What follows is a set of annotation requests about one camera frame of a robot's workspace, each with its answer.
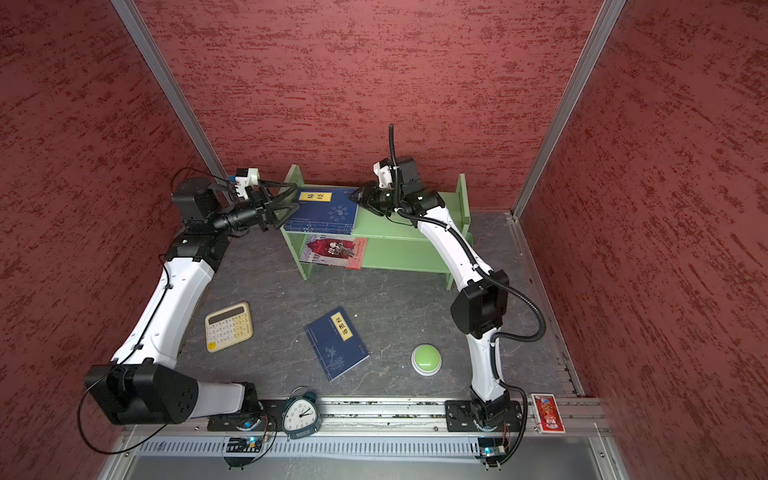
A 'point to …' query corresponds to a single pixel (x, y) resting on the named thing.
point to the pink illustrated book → (333, 251)
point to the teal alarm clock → (301, 416)
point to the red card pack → (547, 413)
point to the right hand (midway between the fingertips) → (353, 204)
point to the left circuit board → (244, 445)
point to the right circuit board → (492, 450)
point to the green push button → (426, 360)
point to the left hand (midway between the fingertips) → (297, 202)
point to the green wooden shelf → (390, 245)
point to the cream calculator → (228, 326)
